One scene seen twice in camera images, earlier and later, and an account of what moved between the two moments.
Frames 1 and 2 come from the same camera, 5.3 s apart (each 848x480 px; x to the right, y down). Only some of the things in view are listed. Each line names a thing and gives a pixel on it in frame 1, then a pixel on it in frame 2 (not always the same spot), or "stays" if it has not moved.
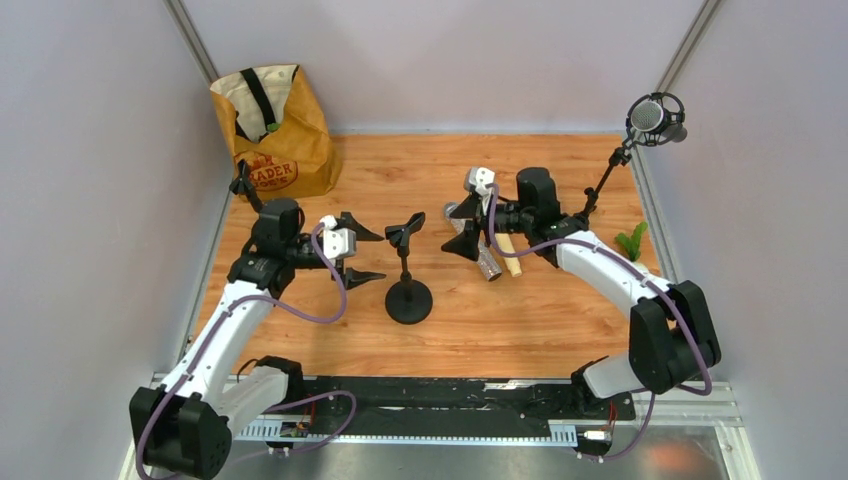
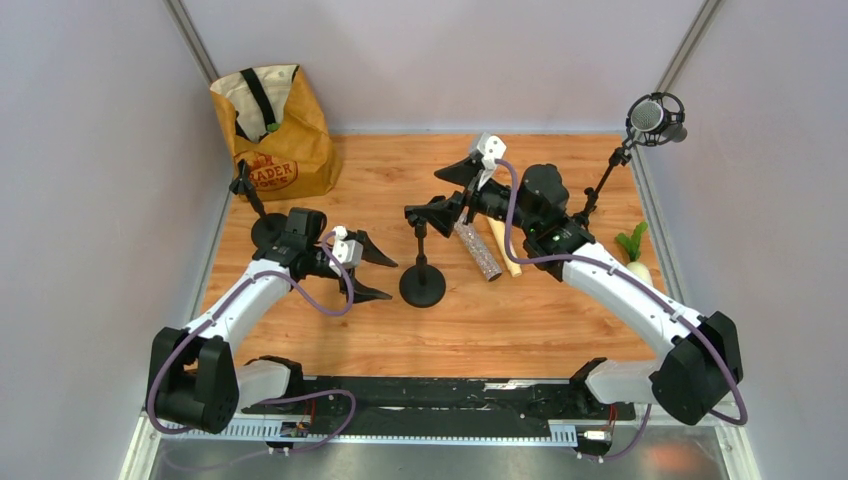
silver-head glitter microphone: [486, 258] stays
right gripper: [465, 245] -> [442, 215]
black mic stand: [407, 301] -> [421, 285]
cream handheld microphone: [505, 244] stays
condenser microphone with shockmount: [655, 119] stays
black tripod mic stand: [622, 156] stays
